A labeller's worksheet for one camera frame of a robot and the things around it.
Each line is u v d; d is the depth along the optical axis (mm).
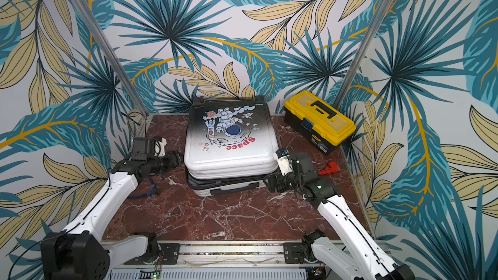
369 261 398
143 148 618
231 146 782
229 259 731
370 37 841
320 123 949
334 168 950
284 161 667
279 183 653
